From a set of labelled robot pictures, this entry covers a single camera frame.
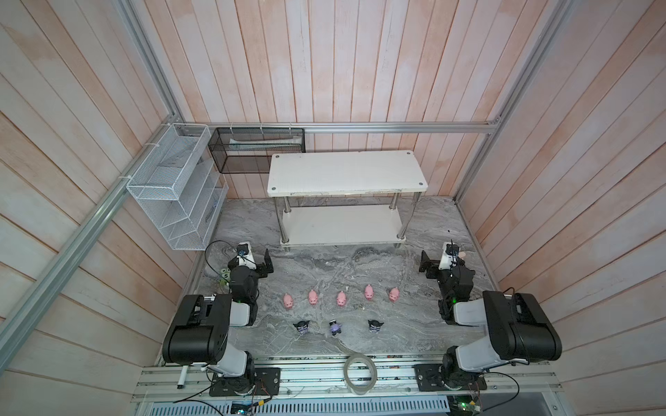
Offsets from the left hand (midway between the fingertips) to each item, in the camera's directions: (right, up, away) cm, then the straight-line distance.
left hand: (256, 253), depth 92 cm
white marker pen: (-16, -35, -18) cm, 42 cm away
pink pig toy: (+12, -16, -4) cm, 21 cm away
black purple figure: (+18, -21, -12) cm, 31 cm away
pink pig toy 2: (+21, -15, -4) cm, 26 cm away
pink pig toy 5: (+49, -14, -4) cm, 51 cm away
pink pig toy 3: (+31, -16, -4) cm, 35 cm away
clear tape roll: (+37, -35, -22) cm, 55 cm away
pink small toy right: (+78, -2, +7) cm, 79 cm away
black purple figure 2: (+41, -22, -12) cm, 48 cm away
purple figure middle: (+29, -23, -10) cm, 38 cm away
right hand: (+66, +1, 0) cm, 66 cm away
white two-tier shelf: (+35, +23, +30) cm, 51 cm away
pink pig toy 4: (+41, -14, -2) cm, 43 cm away
